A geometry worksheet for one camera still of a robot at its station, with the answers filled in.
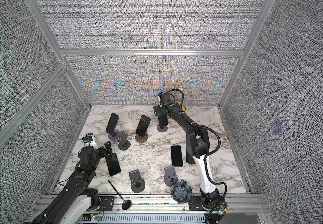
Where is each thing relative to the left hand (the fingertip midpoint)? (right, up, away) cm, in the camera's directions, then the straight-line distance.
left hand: (105, 142), depth 84 cm
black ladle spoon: (+15, -31, -10) cm, 36 cm away
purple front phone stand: (+39, -18, -7) cm, 43 cm away
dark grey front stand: (+21, -22, -7) cm, 31 cm away
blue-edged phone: (-1, +10, +14) cm, 18 cm away
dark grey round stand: (+9, -3, +7) cm, 12 cm away
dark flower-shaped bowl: (+45, -26, -7) cm, 52 cm away
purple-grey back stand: (+34, +6, +22) cm, 41 cm away
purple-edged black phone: (+35, +13, +11) cm, 39 cm away
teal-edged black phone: (+4, -14, +3) cm, 15 cm away
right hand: (+33, +24, +15) cm, 43 cm away
